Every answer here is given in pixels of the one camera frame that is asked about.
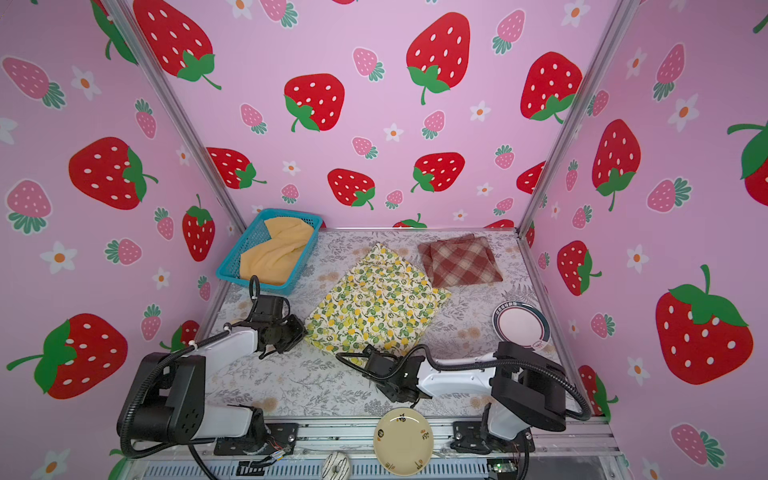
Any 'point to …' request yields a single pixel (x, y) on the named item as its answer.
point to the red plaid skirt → (459, 260)
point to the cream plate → (403, 442)
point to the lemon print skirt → (383, 303)
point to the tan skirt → (274, 260)
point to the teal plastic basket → (317, 222)
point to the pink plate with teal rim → (521, 323)
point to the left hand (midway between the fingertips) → (308, 329)
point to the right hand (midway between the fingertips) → (387, 376)
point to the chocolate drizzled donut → (336, 466)
